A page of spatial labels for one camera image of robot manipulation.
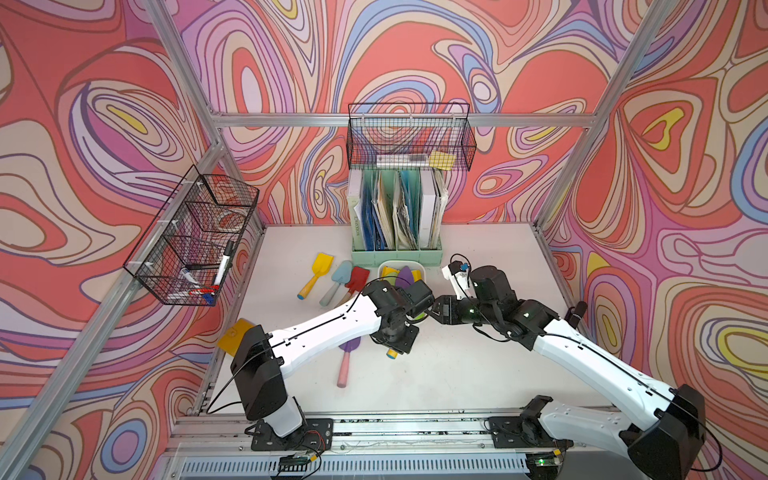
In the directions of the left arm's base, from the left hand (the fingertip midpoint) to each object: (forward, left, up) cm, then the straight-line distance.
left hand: (405, 347), depth 74 cm
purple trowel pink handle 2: (+27, -1, -8) cm, 29 cm away
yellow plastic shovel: (+31, +5, -9) cm, 32 cm away
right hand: (+6, -6, +5) cm, 10 cm away
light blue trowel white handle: (+32, +21, -13) cm, 41 cm away
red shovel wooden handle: (+31, +15, -13) cm, 36 cm away
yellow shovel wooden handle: (+29, -6, -9) cm, 31 cm away
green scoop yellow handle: (-3, +3, +3) cm, 5 cm away
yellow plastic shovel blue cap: (+36, +29, -13) cm, 48 cm away
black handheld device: (+14, -53, -9) cm, 55 cm away
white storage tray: (+33, +1, -8) cm, 34 cm away
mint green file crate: (+42, +2, +7) cm, 42 cm away
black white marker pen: (+12, +43, +18) cm, 48 cm away
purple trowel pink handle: (+6, +16, -13) cm, 22 cm away
